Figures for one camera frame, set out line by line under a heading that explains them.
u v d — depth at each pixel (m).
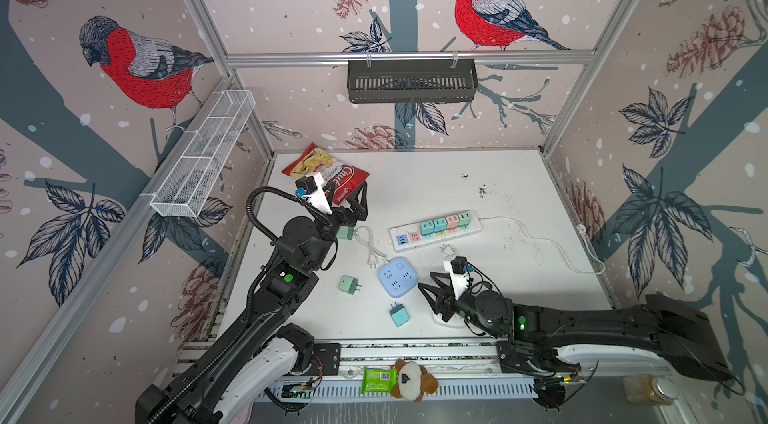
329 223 0.57
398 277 0.86
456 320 0.67
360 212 0.62
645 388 0.64
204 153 0.79
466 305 0.65
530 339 0.58
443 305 0.65
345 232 0.95
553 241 0.94
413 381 0.68
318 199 0.58
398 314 0.79
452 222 0.92
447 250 0.92
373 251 0.91
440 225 0.92
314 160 1.14
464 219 0.92
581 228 1.01
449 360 0.75
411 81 1.04
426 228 0.90
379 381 0.70
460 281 0.65
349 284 0.84
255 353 0.45
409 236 0.93
